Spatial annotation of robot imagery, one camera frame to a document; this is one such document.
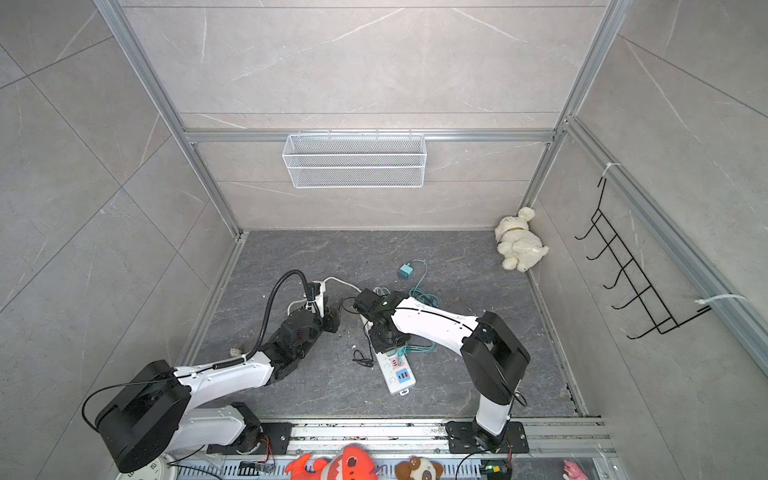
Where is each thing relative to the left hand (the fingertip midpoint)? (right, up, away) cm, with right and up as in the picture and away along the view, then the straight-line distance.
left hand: (336, 293), depth 84 cm
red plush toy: (+7, -35, -20) cm, 41 cm away
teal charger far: (+21, +5, +21) cm, 30 cm away
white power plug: (-30, -18, +2) cm, 35 cm away
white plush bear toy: (+61, +14, +18) cm, 65 cm away
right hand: (+15, -15, +2) cm, 21 cm away
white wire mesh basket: (+4, +43, +17) cm, 47 cm away
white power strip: (+18, -23, -3) cm, 30 cm away
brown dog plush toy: (+22, -39, -17) cm, 47 cm away
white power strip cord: (-7, +2, +18) cm, 20 cm away
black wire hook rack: (+71, +12, -13) cm, 73 cm away
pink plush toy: (+58, -39, -17) cm, 72 cm away
